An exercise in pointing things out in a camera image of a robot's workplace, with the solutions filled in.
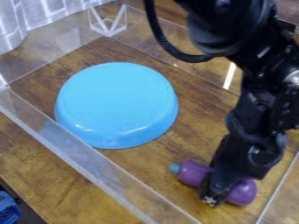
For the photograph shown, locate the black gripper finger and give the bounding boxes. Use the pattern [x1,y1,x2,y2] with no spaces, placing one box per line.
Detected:
[198,171,240,207]

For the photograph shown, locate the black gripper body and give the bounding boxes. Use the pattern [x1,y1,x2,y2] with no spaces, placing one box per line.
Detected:
[209,83,299,187]

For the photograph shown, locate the purple toy eggplant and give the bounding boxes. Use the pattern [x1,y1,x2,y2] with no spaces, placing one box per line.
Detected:
[168,161,257,207]

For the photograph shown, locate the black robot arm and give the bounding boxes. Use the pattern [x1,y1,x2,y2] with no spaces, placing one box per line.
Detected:
[174,0,299,207]

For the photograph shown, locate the blue upside-down tray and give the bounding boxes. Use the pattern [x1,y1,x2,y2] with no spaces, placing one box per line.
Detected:
[53,62,178,149]

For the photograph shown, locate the blue object at corner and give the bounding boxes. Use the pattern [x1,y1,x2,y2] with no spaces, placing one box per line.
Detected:
[0,191,21,224]

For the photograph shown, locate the white grid curtain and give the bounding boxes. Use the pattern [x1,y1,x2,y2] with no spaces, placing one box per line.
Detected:
[0,0,106,54]

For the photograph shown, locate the black braided cable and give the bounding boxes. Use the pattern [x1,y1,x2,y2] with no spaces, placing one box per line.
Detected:
[142,0,220,64]

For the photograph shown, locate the clear acrylic corner bracket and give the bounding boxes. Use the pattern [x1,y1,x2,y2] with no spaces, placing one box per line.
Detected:
[88,4,126,38]

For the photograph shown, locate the clear acrylic enclosure wall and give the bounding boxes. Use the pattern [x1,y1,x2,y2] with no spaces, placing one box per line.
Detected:
[0,5,299,224]

